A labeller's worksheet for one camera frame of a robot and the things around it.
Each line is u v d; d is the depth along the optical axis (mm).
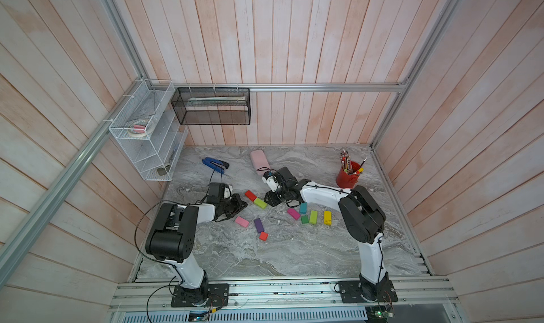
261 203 960
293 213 928
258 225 905
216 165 1110
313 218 917
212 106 1048
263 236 873
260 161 1098
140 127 743
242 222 903
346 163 928
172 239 471
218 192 780
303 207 960
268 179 877
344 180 988
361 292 662
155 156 775
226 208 820
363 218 526
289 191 749
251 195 999
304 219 923
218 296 729
